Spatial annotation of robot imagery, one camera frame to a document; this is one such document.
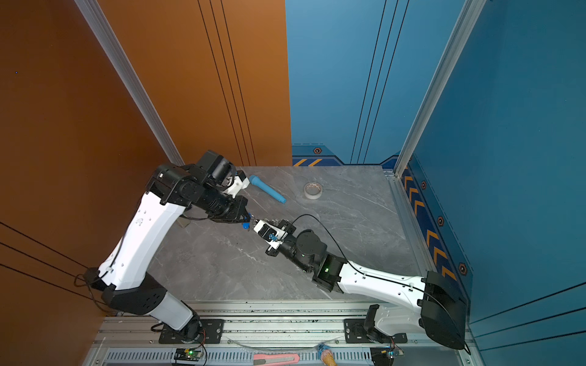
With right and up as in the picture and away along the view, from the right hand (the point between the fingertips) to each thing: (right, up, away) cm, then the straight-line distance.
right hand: (259, 219), depth 65 cm
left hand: (-2, +1, -1) cm, 3 cm away
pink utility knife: (+3, -43, +3) cm, 43 cm away
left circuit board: (-22, -43, +5) cm, 49 cm away
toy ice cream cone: (+20, -41, +1) cm, 46 cm away
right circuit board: (+38, -44, +5) cm, 58 cm away
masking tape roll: (+18, +8, +47) cm, 51 cm away
